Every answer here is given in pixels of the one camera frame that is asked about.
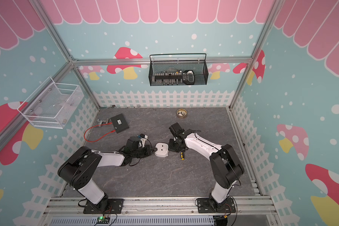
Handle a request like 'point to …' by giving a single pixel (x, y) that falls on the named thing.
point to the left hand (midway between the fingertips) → (156, 152)
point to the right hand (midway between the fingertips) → (171, 149)
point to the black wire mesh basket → (194, 72)
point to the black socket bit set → (167, 78)
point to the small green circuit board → (103, 220)
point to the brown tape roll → (181, 113)
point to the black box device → (119, 123)
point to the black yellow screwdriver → (182, 156)
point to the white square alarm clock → (163, 149)
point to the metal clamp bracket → (102, 122)
